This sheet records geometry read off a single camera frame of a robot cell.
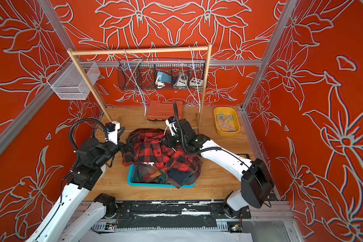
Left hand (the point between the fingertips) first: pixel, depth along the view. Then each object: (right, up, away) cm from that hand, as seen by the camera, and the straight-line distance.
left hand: (130, 130), depth 68 cm
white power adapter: (+24, +29, +22) cm, 43 cm away
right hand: (+12, -5, +8) cm, 15 cm away
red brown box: (+7, +12, +42) cm, 45 cm away
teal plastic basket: (-2, -26, +6) cm, 27 cm away
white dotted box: (+31, +29, +26) cm, 50 cm away
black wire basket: (0, +37, +28) cm, 46 cm away
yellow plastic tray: (+58, +4, +42) cm, 72 cm away
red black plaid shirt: (+9, -10, +7) cm, 15 cm away
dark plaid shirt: (+6, -23, +9) cm, 26 cm away
